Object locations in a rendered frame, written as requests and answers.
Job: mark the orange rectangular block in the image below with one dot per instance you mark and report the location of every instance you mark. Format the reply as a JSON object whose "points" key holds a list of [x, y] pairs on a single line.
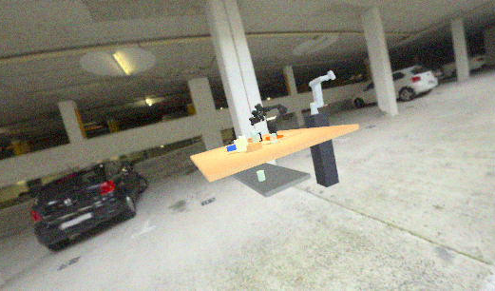
{"points": [[254, 146]]}

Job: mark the pale yellow block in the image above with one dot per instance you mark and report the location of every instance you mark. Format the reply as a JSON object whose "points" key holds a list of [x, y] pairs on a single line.
{"points": [[240, 145]]}

